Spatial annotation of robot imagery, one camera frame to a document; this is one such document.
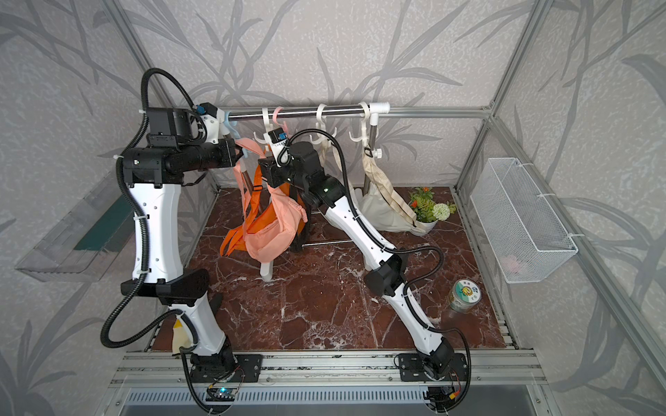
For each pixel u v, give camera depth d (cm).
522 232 63
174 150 48
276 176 67
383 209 90
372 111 64
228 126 64
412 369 73
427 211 94
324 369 75
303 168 59
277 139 62
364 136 73
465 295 80
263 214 90
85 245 64
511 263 72
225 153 58
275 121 63
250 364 74
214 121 59
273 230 89
